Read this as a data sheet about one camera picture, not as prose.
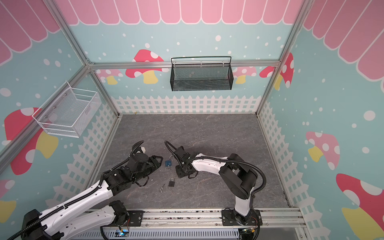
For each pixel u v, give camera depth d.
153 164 0.59
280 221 0.74
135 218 0.74
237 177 0.47
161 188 0.84
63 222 0.43
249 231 0.71
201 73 0.94
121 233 0.73
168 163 0.92
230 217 0.74
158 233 0.71
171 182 0.85
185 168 0.63
